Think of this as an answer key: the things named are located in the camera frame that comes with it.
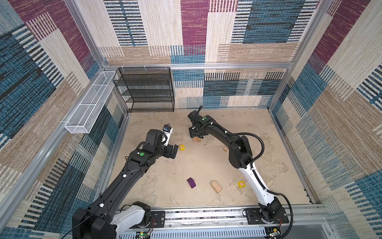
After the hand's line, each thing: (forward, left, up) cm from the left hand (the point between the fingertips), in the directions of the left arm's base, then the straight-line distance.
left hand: (169, 141), depth 79 cm
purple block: (-15, -11, -18) cm, 26 cm away
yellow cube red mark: (-17, -38, -18) cm, 46 cm away
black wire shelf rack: (+46, +21, -1) cm, 50 cm away
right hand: (+16, -16, -16) cm, 28 cm away
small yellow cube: (+7, -5, -17) cm, 19 cm away
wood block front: (-18, -24, -17) cm, 35 cm away
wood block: (+13, -14, -18) cm, 26 cm away
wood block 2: (+13, -17, -19) cm, 28 cm away
